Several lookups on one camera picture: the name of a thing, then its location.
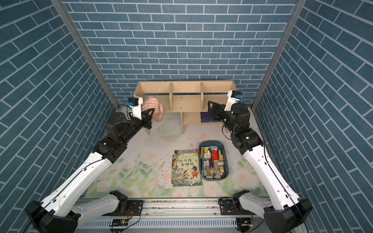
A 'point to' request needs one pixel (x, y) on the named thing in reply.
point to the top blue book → (205, 118)
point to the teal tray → (213, 160)
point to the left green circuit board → (120, 222)
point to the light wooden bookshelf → (190, 98)
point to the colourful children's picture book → (185, 168)
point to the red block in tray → (214, 155)
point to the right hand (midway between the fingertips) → (215, 104)
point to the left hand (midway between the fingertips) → (158, 109)
